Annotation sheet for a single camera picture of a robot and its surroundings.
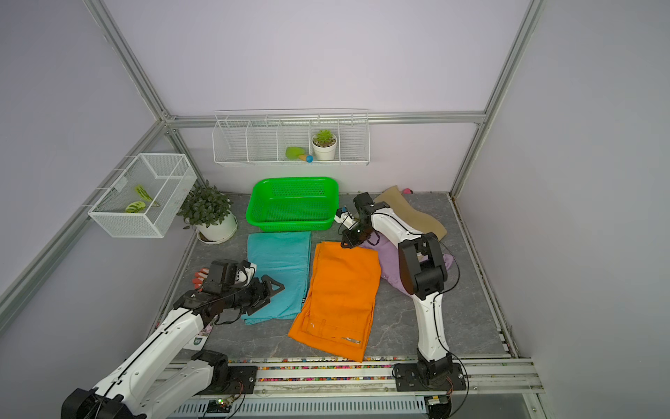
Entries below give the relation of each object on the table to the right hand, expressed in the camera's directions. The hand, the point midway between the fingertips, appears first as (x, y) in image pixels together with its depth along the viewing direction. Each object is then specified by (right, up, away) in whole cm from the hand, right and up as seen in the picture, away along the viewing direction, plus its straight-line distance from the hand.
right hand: (345, 241), depth 97 cm
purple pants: (+16, -7, -4) cm, 18 cm away
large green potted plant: (-48, +11, -8) cm, 50 cm away
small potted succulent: (-7, +35, -7) cm, 37 cm away
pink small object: (+30, +22, +27) cm, 46 cm away
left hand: (-21, -14, -19) cm, 31 cm away
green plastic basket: (-23, +15, +19) cm, 34 cm away
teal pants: (-23, -6, 0) cm, 24 cm away
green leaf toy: (-61, +12, -22) cm, 66 cm away
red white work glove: (-53, -13, -4) cm, 54 cm away
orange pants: (-2, -21, -12) cm, 25 cm away
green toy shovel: (-19, +34, +2) cm, 39 cm away
